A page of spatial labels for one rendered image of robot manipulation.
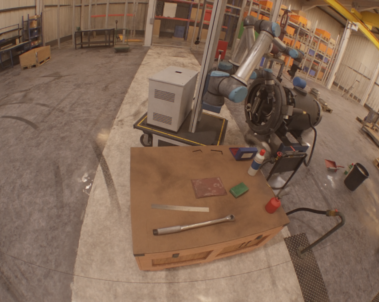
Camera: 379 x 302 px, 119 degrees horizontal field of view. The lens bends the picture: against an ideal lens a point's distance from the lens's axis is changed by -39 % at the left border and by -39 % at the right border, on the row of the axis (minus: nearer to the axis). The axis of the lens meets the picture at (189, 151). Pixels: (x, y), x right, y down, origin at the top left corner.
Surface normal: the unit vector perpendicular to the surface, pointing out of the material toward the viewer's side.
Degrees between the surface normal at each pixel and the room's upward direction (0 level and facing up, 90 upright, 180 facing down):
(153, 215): 0
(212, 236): 0
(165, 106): 90
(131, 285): 0
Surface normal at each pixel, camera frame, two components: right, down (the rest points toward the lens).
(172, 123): -0.27, 0.59
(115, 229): 0.16, -0.75
